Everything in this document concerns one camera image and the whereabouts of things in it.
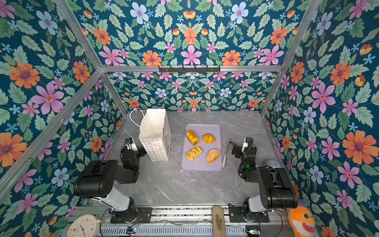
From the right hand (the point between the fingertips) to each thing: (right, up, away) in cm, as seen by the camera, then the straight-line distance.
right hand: (247, 143), depth 92 cm
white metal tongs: (-9, +2, +12) cm, 15 cm away
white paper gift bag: (-62, +4, +11) cm, 63 cm away
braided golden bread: (-33, -6, 0) cm, 34 cm away
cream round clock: (-84, -36, -23) cm, 95 cm away
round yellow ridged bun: (-24, +2, +7) cm, 25 cm away
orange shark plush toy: (+16, -31, -28) cm, 44 cm away
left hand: (-70, +1, 0) cm, 70 cm away
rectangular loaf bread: (-35, +3, +5) cm, 35 cm away
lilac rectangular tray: (-28, -4, +5) cm, 29 cm away
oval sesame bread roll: (-22, -7, -1) cm, 23 cm away
